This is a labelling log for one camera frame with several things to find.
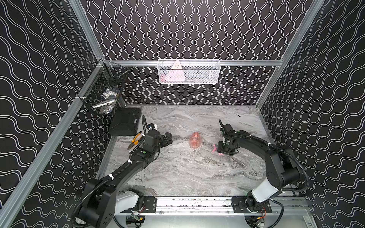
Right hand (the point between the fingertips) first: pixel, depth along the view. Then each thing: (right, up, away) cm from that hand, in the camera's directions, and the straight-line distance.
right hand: (221, 151), depth 92 cm
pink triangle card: (-29, +49, -3) cm, 57 cm away
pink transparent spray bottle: (-16, +5, +9) cm, 19 cm away
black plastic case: (-69, +19, +12) cm, 73 cm away
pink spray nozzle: (-4, +1, +2) cm, 4 cm away
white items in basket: (-65, +30, -16) cm, 73 cm away
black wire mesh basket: (-73, +37, -6) cm, 82 cm away
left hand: (-35, +12, -7) cm, 38 cm away
